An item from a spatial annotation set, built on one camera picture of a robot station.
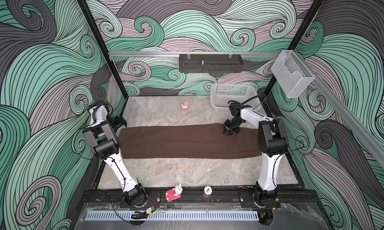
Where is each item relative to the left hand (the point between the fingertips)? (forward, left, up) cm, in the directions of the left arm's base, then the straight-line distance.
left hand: (119, 127), depth 93 cm
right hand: (+1, -68, -4) cm, 68 cm away
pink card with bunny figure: (-36, -38, -2) cm, 52 cm away
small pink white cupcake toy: (+24, -41, -3) cm, 48 cm away
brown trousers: (-6, -47, -5) cm, 48 cm away
